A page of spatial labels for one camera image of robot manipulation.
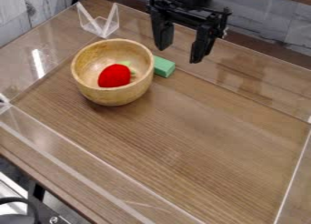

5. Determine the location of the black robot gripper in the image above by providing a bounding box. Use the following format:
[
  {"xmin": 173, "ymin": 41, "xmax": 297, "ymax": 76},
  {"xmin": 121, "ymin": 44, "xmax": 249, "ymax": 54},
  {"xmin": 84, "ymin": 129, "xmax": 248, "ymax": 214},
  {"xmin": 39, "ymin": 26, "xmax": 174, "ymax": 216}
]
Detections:
[{"xmin": 146, "ymin": 0, "xmax": 232, "ymax": 64}]

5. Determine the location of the light wooden bowl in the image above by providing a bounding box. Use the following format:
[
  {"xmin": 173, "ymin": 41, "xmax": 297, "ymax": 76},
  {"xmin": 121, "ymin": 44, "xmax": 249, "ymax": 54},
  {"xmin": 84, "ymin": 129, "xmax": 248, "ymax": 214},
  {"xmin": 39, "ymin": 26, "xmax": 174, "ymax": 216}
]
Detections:
[{"xmin": 70, "ymin": 38, "xmax": 154, "ymax": 107}]

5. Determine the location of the green rectangular block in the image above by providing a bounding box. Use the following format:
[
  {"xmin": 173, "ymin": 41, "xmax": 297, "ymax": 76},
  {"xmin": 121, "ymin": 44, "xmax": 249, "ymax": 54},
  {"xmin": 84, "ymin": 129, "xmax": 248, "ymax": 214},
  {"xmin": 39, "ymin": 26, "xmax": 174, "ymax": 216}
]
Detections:
[{"xmin": 154, "ymin": 56, "xmax": 174, "ymax": 78}]

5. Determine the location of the red plush strawberry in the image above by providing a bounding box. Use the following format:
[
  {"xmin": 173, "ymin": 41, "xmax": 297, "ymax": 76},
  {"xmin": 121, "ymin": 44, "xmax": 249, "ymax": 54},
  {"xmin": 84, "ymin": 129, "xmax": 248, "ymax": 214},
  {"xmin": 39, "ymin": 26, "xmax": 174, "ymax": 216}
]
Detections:
[{"xmin": 97, "ymin": 64, "xmax": 130, "ymax": 87}]

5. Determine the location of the black metal table leg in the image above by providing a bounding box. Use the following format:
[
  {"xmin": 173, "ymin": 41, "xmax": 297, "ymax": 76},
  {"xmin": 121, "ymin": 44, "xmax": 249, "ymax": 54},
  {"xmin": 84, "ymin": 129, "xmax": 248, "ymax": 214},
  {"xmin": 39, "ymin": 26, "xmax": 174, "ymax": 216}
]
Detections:
[{"xmin": 27, "ymin": 180, "xmax": 84, "ymax": 224}]

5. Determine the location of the clear acrylic corner bracket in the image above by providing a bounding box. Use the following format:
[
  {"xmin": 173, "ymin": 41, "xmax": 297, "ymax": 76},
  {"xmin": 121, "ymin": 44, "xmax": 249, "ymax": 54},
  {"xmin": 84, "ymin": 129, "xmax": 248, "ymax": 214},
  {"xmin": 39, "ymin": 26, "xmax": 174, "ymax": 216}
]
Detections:
[{"xmin": 76, "ymin": 2, "xmax": 118, "ymax": 38}]

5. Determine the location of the clear acrylic tray wall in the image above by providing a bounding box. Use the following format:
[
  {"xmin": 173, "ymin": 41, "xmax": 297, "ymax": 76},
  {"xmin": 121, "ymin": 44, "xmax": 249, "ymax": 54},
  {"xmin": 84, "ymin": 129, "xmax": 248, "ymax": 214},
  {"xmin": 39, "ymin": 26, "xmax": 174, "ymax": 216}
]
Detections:
[{"xmin": 0, "ymin": 9, "xmax": 311, "ymax": 224}]

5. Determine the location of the black cable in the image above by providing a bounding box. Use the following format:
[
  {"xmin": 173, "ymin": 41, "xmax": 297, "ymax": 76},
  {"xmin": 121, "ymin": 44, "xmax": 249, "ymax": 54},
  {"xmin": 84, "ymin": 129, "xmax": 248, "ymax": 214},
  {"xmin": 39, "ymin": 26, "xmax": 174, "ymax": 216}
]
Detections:
[{"xmin": 0, "ymin": 197, "xmax": 41, "ymax": 224}]

